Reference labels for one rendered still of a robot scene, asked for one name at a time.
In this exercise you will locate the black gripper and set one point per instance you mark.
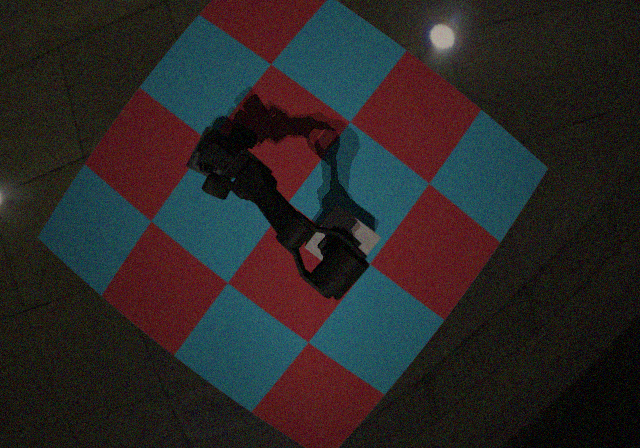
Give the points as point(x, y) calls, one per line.
point(242, 137)

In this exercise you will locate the dark grey sloped panel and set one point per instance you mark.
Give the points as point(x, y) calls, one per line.
point(194, 157)

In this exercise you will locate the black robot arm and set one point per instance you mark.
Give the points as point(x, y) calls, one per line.
point(343, 262)

